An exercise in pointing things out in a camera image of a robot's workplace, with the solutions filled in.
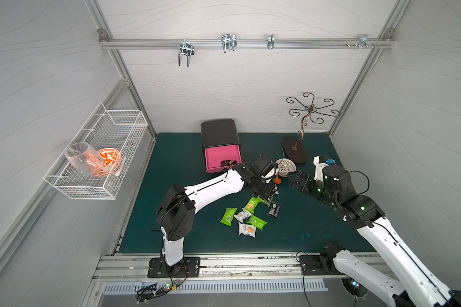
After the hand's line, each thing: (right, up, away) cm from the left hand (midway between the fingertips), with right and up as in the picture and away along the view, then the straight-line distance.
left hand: (270, 192), depth 80 cm
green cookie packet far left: (-18, -12, +4) cm, 22 cm away
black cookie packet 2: (+3, -9, +8) cm, 12 cm away
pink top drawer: (-26, +14, +13) cm, 33 cm away
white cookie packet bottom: (-10, -16, +2) cm, 19 cm away
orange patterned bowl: (-59, +15, -14) cm, 62 cm away
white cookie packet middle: (-12, -11, +5) cm, 17 cm away
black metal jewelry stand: (+18, +21, +31) cm, 42 cm away
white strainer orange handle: (+12, +9, +23) cm, 28 cm away
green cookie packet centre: (-7, -8, +9) cm, 14 cm away
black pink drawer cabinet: (-24, +24, +36) cm, 50 cm away
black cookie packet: (-19, +12, +10) cm, 25 cm away
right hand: (+8, +8, -9) cm, 15 cm away
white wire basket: (-64, +27, 0) cm, 70 cm away
